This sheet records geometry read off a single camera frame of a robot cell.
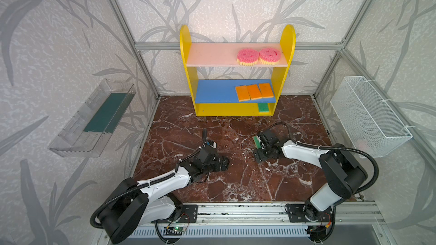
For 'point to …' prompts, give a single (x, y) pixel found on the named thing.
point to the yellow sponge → (243, 94)
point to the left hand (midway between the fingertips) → (224, 162)
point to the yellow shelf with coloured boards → (218, 97)
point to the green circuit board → (174, 230)
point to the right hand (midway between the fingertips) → (261, 152)
